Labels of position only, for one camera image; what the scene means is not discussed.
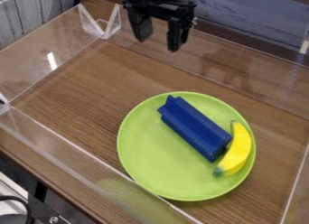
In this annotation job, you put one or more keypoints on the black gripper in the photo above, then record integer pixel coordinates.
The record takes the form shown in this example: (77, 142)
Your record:
(174, 11)

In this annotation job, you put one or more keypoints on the blue block object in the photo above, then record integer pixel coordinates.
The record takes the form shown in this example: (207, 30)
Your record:
(195, 127)

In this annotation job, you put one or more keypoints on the green round plate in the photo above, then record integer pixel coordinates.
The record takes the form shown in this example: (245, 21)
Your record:
(161, 161)

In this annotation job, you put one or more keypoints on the yellow toy banana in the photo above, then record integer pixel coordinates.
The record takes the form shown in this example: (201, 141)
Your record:
(239, 152)

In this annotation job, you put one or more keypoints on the black metal base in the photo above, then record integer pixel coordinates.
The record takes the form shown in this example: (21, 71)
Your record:
(42, 214)

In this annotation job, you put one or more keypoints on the clear acrylic corner bracket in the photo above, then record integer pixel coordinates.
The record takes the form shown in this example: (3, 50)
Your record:
(100, 27)

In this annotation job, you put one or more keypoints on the clear acrylic enclosure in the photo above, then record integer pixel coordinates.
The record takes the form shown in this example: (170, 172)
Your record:
(71, 85)

